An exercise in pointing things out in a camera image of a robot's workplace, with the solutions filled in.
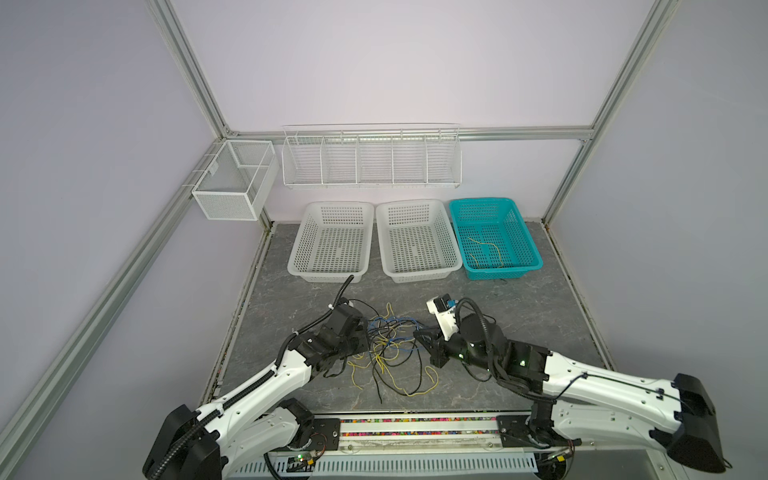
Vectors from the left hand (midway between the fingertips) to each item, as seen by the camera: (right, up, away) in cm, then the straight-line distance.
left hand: (367, 340), depth 82 cm
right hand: (+12, +4, -12) cm, 18 cm away
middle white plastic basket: (+16, +29, +33) cm, 47 cm away
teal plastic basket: (+46, +29, +34) cm, 64 cm away
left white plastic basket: (-16, +27, +33) cm, 46 cm away
